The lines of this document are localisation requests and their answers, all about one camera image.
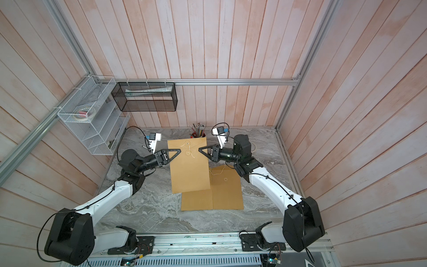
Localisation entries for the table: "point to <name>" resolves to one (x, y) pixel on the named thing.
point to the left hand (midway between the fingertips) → (180, 154)
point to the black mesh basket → (146, 96)
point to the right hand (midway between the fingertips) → (200, 150)
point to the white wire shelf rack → (97, 121)
